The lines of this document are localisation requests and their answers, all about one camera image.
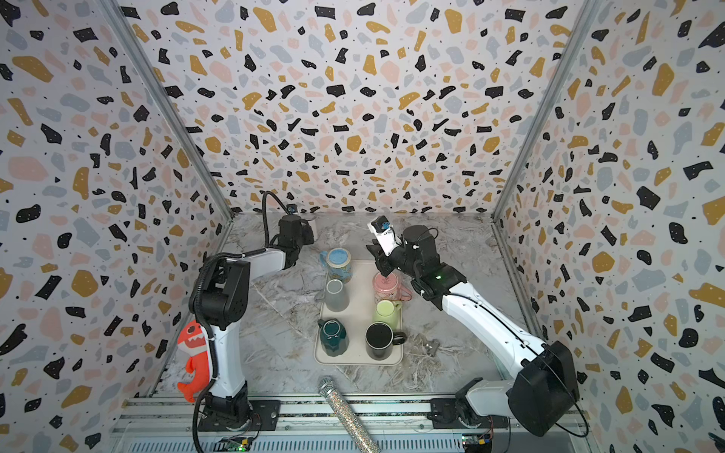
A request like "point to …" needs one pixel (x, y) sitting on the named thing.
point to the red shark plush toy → (193, 340)
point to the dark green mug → (334, 340)
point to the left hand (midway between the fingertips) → (309, 226)
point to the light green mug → (388, 311)
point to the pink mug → (389, 289)
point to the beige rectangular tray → (357, 318)
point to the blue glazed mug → (337, 262)
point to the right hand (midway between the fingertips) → (373, 243)
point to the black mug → (379, 339)
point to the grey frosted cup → (336, 298)
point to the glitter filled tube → (326, 388)
